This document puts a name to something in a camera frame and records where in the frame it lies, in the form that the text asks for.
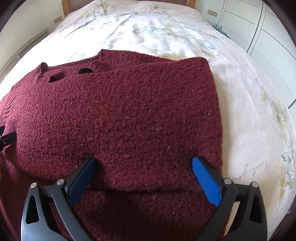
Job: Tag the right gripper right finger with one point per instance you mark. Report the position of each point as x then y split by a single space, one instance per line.
250 219

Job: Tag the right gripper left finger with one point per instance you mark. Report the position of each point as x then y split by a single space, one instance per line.
37 219

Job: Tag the left wall socket plate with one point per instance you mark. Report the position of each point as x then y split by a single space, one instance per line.
57 19

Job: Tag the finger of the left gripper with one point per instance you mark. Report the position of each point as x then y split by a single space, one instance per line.
2 129
7 140

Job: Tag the dark red knitted sweater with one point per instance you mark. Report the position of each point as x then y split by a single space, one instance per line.
143 118

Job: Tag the white floral bed duvet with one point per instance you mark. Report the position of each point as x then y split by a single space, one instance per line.
258 135

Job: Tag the wooden bed headboard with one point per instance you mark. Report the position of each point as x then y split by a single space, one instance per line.
69 6

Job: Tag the white sliding wardrobe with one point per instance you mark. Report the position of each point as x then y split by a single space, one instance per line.
259 32

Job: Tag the right wall socket plate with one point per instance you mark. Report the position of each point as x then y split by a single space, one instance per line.
212 13

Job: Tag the wall socket plate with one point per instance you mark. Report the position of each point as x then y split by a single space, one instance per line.
212 13
57 19

